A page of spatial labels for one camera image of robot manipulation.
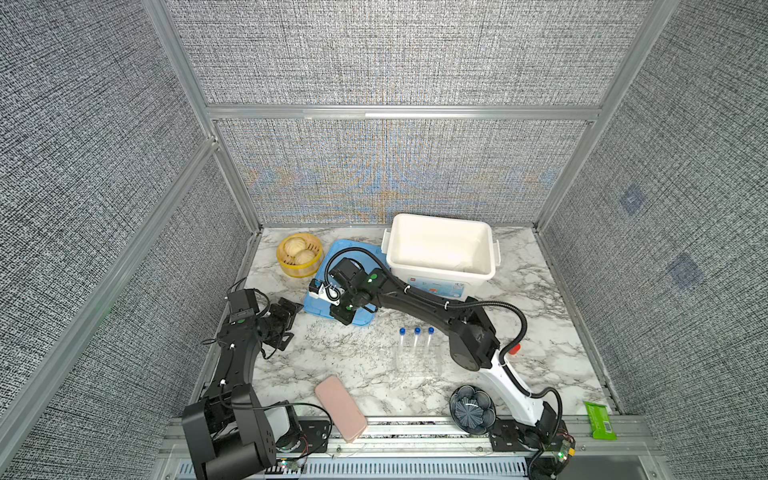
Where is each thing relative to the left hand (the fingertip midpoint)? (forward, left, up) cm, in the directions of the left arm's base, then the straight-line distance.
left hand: (298, 315), depth 86 cm
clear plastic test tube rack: (-12, -34, -9) cm, 37 cm away
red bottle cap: (-11, -61, -6) cm, 63 cm away
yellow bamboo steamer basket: (+25, +8, -6) cm, 27 cm away
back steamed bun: (+30, +6, -3) cm, 30 cm away
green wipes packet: (-30, -77, -7) cm, 83 cm away
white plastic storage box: (+24, -48, -6) cm, 54 cm away
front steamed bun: (+24, +2, -3) cm, 25 cm away
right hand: (+2, -9, -2) cm, 10 cm away
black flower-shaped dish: (-26, -46, -7) cm, 53 cm away
